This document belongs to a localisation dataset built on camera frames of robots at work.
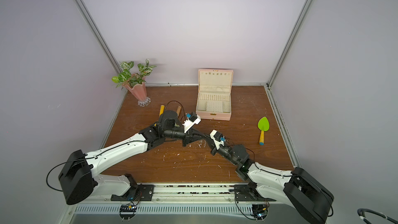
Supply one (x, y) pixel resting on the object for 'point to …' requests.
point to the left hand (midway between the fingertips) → (204, 137)
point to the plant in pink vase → (136, 82)
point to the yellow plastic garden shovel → (161, 112)
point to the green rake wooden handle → (179, 110)
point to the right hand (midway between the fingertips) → (206, 131)
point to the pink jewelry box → (214, 98)
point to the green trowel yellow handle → (263, 125)
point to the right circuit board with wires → (259, 211)
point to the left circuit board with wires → (127, 211)
